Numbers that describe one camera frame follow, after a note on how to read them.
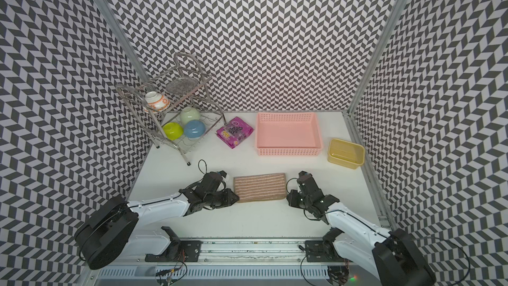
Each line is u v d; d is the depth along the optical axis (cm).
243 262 72
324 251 67
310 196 65
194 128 97
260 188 87
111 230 42
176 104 83
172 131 99
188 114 107
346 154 99
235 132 104
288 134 108
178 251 67
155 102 78
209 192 68
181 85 107
